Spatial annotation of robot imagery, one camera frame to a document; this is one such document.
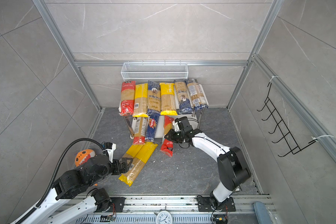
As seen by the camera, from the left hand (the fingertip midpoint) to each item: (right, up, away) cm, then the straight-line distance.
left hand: (126, 157), depth 69 cm
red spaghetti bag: (+20, +4, +11) cm, 23 cm away
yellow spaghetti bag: (+2, -4, +22) cm, 22 cm away
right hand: (+19, +9, +18) cm, 27 cm away
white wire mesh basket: (+11, +54, +29) cm, 62 cm away
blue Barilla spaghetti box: (+9, +19, +29) cm, 36 cm away
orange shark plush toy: (-31, -3, +13) cm, 34 cm away
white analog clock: (+19, -29, -1) cm, 35 cm away
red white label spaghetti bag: (+1, +15, +26) cm, 30 cm away
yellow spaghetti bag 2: (-3, -2, +22) cm, 22 cm away
